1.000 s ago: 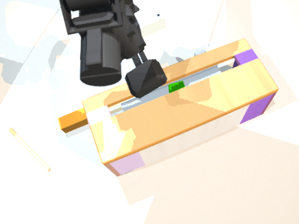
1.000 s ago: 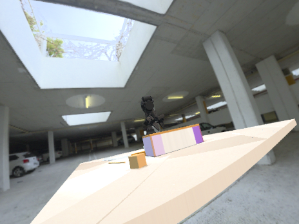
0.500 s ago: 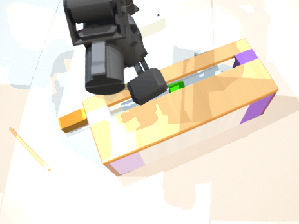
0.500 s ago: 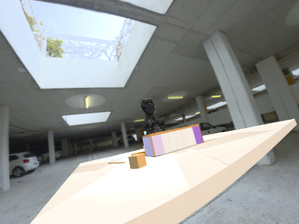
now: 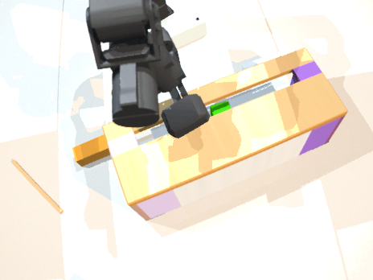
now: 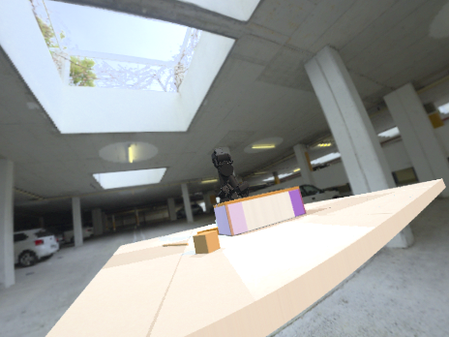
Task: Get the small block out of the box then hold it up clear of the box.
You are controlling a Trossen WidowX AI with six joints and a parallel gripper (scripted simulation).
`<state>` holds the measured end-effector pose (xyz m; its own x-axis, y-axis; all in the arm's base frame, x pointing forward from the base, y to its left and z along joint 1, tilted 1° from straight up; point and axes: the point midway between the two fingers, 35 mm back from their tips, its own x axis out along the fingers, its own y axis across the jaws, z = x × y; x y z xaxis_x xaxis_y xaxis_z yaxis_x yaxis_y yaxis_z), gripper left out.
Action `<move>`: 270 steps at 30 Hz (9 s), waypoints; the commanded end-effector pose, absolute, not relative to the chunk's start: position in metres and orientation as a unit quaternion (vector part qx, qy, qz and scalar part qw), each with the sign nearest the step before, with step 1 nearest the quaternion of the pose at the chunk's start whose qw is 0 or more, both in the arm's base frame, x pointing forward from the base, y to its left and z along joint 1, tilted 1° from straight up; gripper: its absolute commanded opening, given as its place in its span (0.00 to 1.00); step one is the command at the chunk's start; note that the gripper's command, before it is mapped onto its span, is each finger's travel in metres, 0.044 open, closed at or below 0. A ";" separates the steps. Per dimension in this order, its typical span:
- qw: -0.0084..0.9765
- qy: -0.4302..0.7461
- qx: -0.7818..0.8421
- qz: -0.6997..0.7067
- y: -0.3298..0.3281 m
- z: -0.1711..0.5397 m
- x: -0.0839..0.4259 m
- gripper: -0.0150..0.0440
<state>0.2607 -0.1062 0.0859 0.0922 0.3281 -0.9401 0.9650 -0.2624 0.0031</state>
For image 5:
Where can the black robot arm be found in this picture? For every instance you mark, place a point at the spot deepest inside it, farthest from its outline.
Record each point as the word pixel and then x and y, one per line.
pixel 133 54

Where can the small green block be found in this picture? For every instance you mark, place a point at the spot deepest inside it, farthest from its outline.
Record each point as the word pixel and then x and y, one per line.
pixel 219 108

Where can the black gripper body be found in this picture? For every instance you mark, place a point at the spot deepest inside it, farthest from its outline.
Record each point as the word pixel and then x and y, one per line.
pixel 189 111

